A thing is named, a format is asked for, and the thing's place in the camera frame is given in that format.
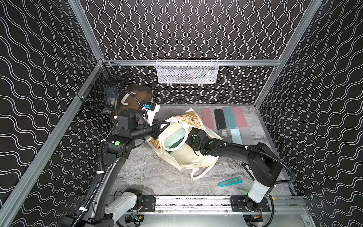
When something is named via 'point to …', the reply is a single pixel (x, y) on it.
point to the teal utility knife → (232, 181)
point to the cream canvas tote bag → (172, 144)
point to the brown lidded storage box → (134, 96)
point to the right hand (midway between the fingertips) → (184, 139)
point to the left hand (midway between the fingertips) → (167, 120)
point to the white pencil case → (174, 138)
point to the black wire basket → (99, 93)
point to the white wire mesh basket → (187, 71)
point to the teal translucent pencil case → (229, 117)
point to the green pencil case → (169, 150)
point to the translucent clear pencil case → (246, 135)
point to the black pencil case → (220, 123)
